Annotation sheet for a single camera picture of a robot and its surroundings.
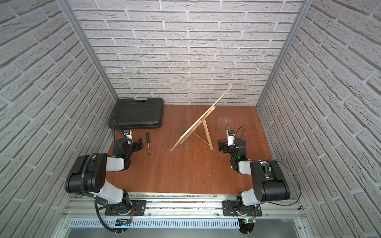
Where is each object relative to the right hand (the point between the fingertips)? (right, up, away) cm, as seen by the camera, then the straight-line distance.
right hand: (227, 138), depth 94 cm
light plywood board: (-16, +14, -23) cm, 31 cm away
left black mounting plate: (-49, -33, -21) cm, 63 cm away
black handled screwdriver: (-53, -2, +5) cm, 54 cm away
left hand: (-61, +2, +1) cm, 61 cm away
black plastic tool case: (-73, +17, +18) cm, 77 cm away
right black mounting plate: (-3, -33, -20) cm, 39 cm away
